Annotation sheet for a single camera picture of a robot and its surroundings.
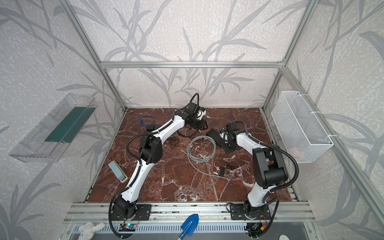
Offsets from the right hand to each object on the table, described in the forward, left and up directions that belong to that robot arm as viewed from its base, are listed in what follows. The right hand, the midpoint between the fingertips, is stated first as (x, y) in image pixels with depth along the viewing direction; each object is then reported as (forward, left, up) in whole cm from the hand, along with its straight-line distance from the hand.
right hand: (229, 143), depth 96 cm
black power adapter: (-19, +6, +2) cm, 20 cm away
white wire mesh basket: (-16, -24, +32) cm, 44 cm away
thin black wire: (+3, +37, -2) cm, 37 cm away
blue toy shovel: (-44, +23, -1) cm, 50 cm away
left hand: (+13, +13, +6) cm, 19 cm away
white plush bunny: (-45, +70, +2) cm, 83 cm away
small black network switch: (+6, +8, 0) cm, 11 cm away
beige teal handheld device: (-19, +65, +2) cm, 67 cm away
